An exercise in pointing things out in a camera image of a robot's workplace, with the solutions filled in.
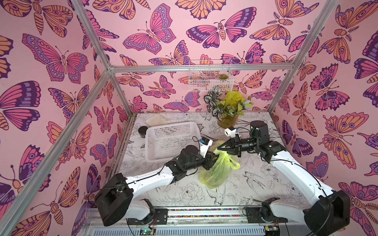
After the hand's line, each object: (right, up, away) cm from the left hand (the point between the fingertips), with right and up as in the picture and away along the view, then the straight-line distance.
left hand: (219, 155), depth 74 cm
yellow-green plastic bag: (-2, -7, -7) cm, 10 cm away
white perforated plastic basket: (-34, +3, +29) cm, 44 cm away
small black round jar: (-49, +11, +28) cm, 57 cm away
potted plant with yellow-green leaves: (+10, +28, +25) cm, 39 cm away
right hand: (-1, +5, -9) cm, 10 cm away
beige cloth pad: (-42, +20, +42) cm, 63 cm away
